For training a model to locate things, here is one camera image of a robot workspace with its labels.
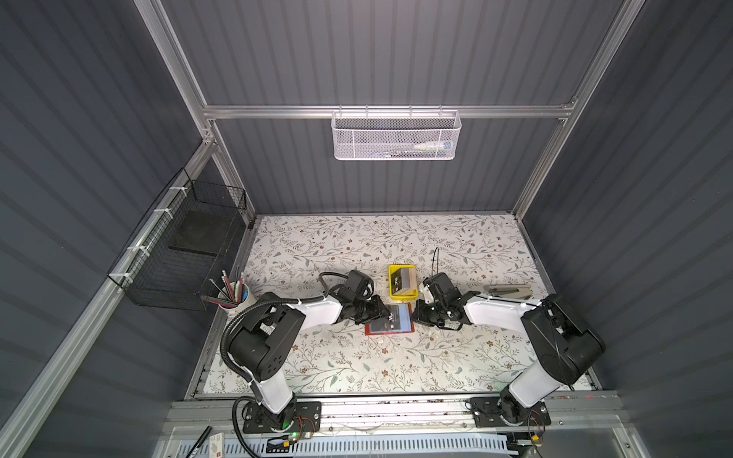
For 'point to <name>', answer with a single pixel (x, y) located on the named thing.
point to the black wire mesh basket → (184, 248)
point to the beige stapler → (513, 291)
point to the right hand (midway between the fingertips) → (413, 316)
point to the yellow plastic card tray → (401, 297)
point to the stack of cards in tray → (404, 281)
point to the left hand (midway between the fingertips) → (393, 319)
